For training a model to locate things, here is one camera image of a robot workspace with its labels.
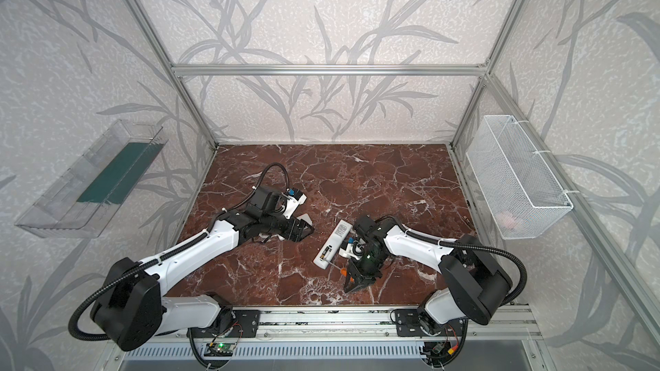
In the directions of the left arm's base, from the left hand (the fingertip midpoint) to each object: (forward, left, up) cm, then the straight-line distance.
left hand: (308, 218), depth 82 cm
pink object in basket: (-5, -59, +10) cm, 60 cm away
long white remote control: (-4, -7, -11) cm, 14 cm away
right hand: (-17, -13, -6) cm, 23 cm away
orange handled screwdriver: (-15, -11, -5) cm, 19 cm away
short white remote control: (+6, +3, -12) cm, 14 cm away
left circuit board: (-34, +23, -13) cm, 43 cm away
